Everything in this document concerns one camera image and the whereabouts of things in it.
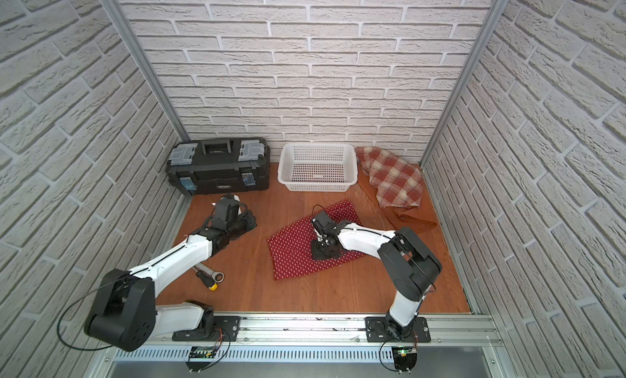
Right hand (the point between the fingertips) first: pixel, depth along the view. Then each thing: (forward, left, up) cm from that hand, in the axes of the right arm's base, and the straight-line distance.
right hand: (319, 255), depth 89 cm
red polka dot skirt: (+1, +10, +3) cm, 11 cm away
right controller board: (-33, -24, 0) cm, 40 cm away
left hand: (+13, +21, +11) cm, 27 cm away
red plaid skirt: (+28, -37, +6) cm, 47 cm away
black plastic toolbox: (+33, +38, +18) cm, 54 cm away
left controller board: (-27, +38, -2) cm, 47 cm away
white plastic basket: (+45, -2, +1) cm, 45 cm away
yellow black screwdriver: (-7, +39, +2) cm, 40 cm away
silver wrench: (-6, +37, +1) cm, 37 cm away
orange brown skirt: (+13, -35, +1) cm, 37 cm away
